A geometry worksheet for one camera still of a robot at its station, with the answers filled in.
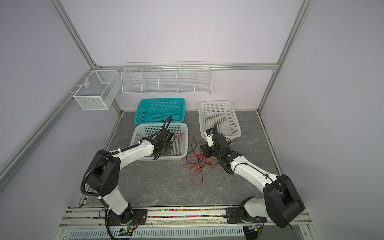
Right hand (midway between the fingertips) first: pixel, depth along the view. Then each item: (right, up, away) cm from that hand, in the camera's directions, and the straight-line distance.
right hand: (205, 145), depth 86 cm
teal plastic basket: (-41, +24, +34) cm, 58 cm away
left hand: (-24, -4, +6) cm, 26 cm away
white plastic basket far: (+16, +21, +33) cm, 43 cm away
